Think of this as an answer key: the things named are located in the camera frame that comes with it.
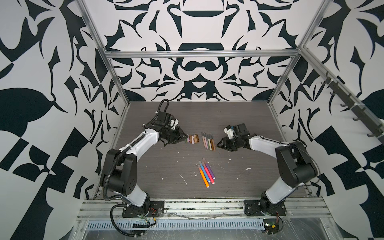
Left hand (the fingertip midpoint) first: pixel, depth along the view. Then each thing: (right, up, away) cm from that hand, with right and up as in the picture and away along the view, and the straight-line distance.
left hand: (187, 134), depth 85 cm
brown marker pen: (+16, -5, +14) cm, 22 cm away
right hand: (+19, -7, +6) cm, 21 cm away
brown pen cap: (+6, -4, +14) cm, 15 cm away
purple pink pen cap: (0, -4, +13) cm, 14 cm away
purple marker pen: (+12, -20, +1) cm, 23 cm away
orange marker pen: (+9, -23, -1) cm, 25 cm away
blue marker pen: (+9, -20, 0) cm, 22 cm away
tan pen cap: (+4, -4, +13) cm, 15 cm away
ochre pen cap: (+1, -4, +13) cm, 14 cm away
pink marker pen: (+12, -6, +13) cm, 18 cm away
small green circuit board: (+40, -41, -14) cm, 59 cm away
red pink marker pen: (+12, -22, -1) cm, 25 cm away
